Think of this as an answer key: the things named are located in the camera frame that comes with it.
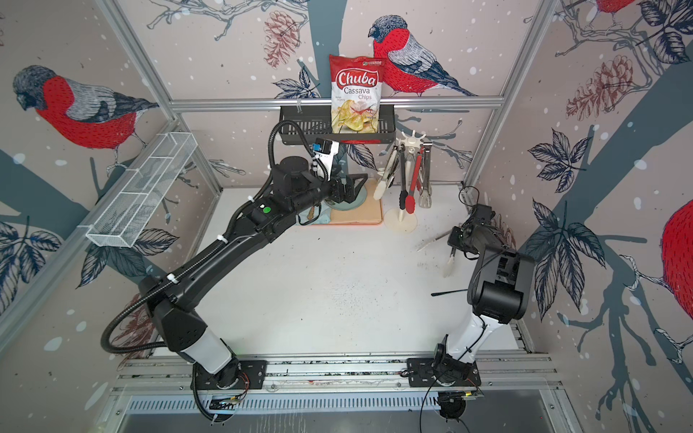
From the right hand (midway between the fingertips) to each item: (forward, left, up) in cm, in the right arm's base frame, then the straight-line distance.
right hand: (455, 237), depth 98 cm
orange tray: (+14, +33, -4) cm, 35 cm away
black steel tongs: (+4, +21, +18) cm, 28 cm away
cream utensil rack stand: (+12, +23, -4) cm, 26 cm away
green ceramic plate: (+11, +43, +4) cm, 44 cm away
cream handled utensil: (+3, +14, +17) cm, 22 cm away
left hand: (-6, +36, +39) cm, 53 cm away
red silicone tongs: (+4, +18, +24) cm, 30 cm away
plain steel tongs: (-7, +2, -1) cm, 7 cm away
